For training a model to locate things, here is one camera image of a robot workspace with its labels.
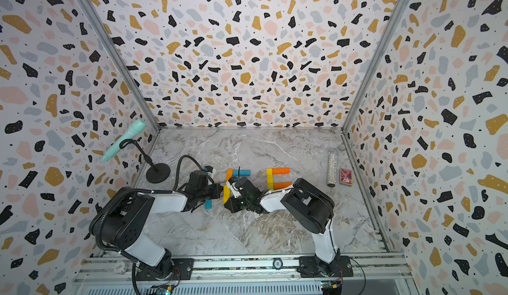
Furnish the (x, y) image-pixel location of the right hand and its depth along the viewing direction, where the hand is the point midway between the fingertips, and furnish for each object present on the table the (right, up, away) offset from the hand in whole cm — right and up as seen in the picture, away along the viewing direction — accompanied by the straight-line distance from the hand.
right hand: (228, 205), depth 89 cm
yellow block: (+19, +12, +11) cm, 25 cm away
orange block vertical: (-2, +13, +11) cm, 17 cm away
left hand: (-2, +7, +6) cm, 9 cm away
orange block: (+25, +14, +14) cm, 32 cm away
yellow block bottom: (-2, +5, +3) cm, 6 cm away
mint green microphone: (-32, +35, -13) cm, 49 cm away
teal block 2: (-9, 0, 0) cm, 9 cm away
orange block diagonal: (+24, +7, +11) cm, 27 cm away
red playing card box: (+57, +11, +11) cm, 59 cm away
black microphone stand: (-38, +13, +11) cm, 42 cm away
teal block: (+5, +13, +13) cm, 19 cm away
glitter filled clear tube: (+54, +22, +19) cm, 61 cm away
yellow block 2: (+19, +7, +6) cm, 21 cm away
